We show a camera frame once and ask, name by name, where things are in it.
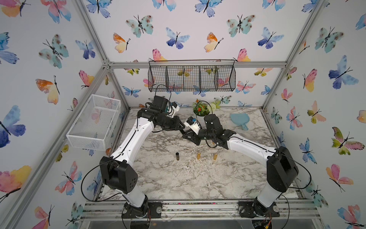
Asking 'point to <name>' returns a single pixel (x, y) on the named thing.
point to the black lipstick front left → (177, 156)
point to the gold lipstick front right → (215, 156)
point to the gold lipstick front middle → (198, 156)
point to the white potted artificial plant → (201, 109)
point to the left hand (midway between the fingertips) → (184, 125)
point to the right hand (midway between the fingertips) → (185, 132)
